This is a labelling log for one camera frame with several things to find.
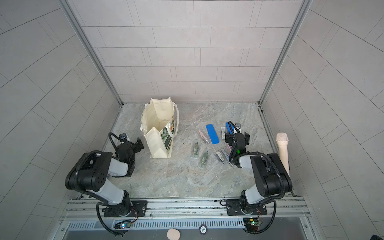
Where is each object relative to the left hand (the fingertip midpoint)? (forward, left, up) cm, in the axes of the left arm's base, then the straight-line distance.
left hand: (134, 138), depth 93 cm
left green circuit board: (-44, -8, -1) cm, 45 cm away
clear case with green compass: (-9, -39, -1) cm, 40 cm away
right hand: (+4, -65, +4) cm, 65 cm away
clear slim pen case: (-12, -58, -1) cm, 59 cm away
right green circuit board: (-44, -65, -3) cm, 79 cm away
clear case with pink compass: (+2, -44, -2) cm, 44 cm away
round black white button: (-46, -43, -3) cm, 63 cm away
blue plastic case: (+5, -50, -2) cm, 50 cm away
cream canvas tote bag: (+12, -14, -1) cm, 18 cm away
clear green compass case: (-14, -44, -2) cm, 46 cm away
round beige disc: (-47, -30, -1) cm, 56 cm away
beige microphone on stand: (-17, -76, +28) cm, 83 cm away
